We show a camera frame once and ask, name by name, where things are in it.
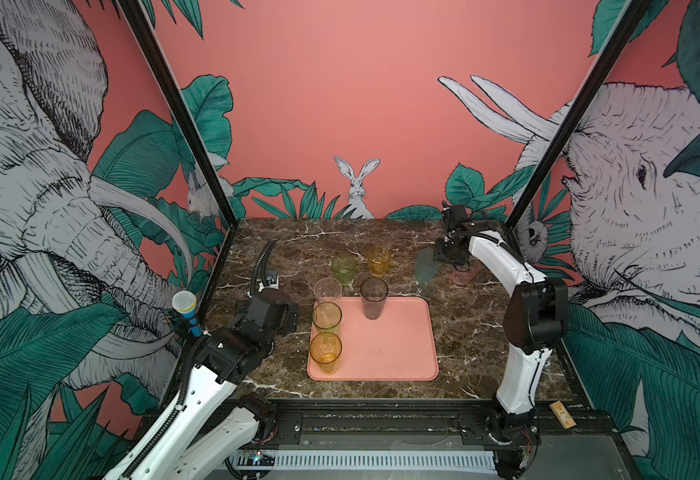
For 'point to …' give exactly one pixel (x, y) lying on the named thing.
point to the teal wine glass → (426, 265)
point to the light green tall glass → (326, 316)
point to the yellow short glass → (377, 258)
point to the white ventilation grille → (366, 460)
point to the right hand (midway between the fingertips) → (438, 251)
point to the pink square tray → (401, 346)
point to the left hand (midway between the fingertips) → (271, 300)
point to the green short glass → (343, 268)
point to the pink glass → (464, 278)
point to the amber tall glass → (325, 348)
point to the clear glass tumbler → (327, 289)
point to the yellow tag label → (562, 414)
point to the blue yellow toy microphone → (185, 302)
